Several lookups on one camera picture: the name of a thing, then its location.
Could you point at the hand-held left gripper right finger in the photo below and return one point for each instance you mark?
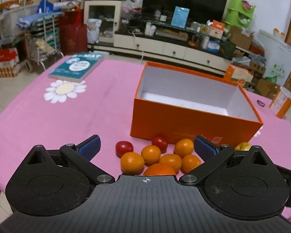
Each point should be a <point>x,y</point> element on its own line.
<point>205,148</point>

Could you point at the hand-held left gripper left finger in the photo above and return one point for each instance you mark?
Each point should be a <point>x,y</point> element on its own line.
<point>89,148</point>

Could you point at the orange kumquat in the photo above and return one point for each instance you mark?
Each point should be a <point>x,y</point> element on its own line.
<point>150,154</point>
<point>132,162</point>
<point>183,147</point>
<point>191,163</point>
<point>171,162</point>

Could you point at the orange cardboard box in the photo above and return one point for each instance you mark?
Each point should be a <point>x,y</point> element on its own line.
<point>196,123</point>

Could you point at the red cherry tomato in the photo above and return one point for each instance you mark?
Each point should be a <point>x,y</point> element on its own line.
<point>124,148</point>
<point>159,143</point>

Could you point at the yellow passion fruit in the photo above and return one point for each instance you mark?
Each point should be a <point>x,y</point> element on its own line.
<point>242,146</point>

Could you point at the large orange tangerine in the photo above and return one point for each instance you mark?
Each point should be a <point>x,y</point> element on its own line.
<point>159,170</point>

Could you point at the pink flower-print tablecloth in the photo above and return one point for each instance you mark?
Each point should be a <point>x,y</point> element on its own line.
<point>38,126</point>

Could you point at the small orange-white carton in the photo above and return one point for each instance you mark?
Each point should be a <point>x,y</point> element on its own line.
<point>281,102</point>

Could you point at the open cardboard box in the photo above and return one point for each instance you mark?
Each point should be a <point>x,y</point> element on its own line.
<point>266,87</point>

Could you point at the large orange-white carton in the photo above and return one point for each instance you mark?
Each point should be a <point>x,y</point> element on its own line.
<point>240,74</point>

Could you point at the teal paperback book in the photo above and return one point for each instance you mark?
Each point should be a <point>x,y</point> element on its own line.
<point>76,66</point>

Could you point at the dark green bag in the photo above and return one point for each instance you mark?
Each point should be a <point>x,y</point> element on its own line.
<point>226,48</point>

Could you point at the blue-white tissue box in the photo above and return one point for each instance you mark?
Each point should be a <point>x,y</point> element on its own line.
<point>213,46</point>

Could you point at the red gift bag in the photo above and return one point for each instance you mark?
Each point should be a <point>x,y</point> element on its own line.
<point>72,38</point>

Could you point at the white television stand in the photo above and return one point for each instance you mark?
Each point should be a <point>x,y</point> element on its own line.
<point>150,46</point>

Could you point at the brown cardboard box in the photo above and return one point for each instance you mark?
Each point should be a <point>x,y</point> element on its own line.
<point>240,37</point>

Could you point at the white patterned pouch bag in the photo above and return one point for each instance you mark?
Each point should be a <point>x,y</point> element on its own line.
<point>94,30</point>

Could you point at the orange-white snack box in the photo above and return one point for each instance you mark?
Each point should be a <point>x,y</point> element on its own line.
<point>217,29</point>

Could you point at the red-white cartons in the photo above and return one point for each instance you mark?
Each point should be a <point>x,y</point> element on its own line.
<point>6,62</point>

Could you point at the metal shopping trolley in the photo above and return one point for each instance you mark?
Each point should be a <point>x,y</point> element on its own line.
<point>46,29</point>

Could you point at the light blue card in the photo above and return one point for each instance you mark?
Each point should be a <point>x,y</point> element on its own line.
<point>180,16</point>

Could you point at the green stacking shelf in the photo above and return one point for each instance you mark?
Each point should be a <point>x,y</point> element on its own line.
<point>238,9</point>

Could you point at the white glass-door cabinet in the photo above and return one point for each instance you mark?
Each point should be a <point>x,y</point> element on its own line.
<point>101,3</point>

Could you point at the translucent storage bin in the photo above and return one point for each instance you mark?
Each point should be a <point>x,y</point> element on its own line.
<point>12,21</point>

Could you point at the blue bag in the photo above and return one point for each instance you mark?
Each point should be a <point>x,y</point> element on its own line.
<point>46,6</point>

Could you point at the black television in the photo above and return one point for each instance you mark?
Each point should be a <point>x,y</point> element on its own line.
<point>185,0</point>

